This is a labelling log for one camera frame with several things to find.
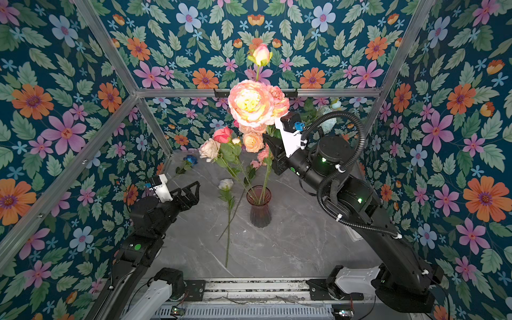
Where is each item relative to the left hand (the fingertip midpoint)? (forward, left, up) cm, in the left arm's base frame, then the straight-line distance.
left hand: (192, 185), depth 69 cm
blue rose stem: (+35, +16, -25) cm, 46 cm away
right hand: (-3, -29, +27) cm, 40 cm away
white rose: (+17, -6, -26) cm, 31 cm away
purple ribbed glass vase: (+1, -23, -13) cm, 26 cm away
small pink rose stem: (+29, -20, -25) cm, 43 cm away
